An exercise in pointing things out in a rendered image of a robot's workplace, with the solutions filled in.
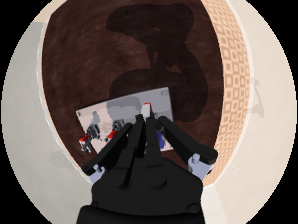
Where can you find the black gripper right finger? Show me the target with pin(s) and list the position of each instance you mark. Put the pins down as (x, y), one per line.
(199, 158)

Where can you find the grey fixture plate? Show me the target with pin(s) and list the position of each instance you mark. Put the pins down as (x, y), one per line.
(126, 108)

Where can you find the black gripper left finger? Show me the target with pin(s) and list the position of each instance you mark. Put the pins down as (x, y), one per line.
(108, 156)

